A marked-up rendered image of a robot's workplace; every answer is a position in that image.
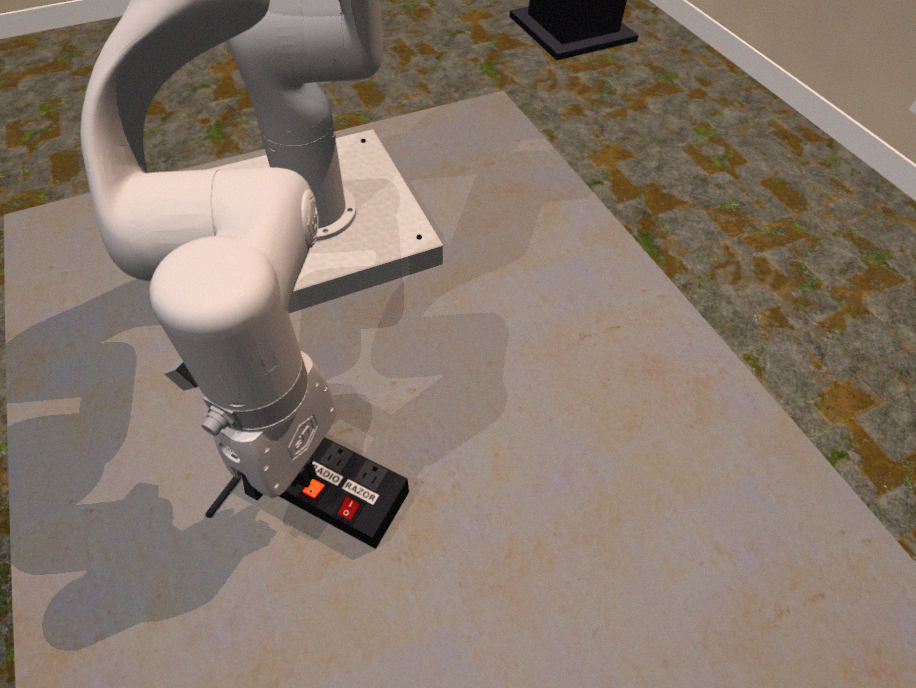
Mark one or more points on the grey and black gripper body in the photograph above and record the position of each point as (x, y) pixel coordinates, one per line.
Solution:
(271, 457)

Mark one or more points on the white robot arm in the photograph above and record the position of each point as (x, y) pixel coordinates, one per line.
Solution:
(226, 247)

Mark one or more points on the black power strip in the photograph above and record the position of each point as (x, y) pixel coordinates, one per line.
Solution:
(351, 492)

